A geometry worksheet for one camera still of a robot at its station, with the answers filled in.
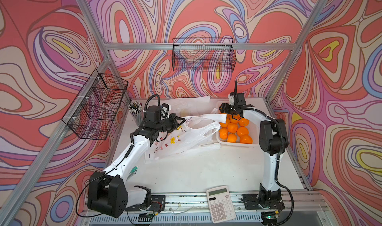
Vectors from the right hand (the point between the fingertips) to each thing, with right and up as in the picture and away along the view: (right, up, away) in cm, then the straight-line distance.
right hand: (224, 111), depth 104 cm
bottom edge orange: (+10, -17, -15) cm, 25 cm away
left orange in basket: (-3, -14, -11) cm, 18 cm away
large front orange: (+4, -6, -7) cm, 10 cm away
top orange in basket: (+11, -13, -7) cm, 18 cm away
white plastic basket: (+33, +7, +18) cm, 38 cm away
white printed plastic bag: (-21, -10, -33) cm, 41 cm away
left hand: (-26, -5, -28) cm, 38 cm away
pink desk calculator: (-9, -46, -32) cm, 57 cm away
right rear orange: (+11, -7, -6) cm, 15 cm away
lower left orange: (+2, -17, -13) cm, 21 cm away
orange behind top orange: (-1, -9, -5) cm, 11 cm away
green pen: (-57, -35, -20) cm, 70 cm away
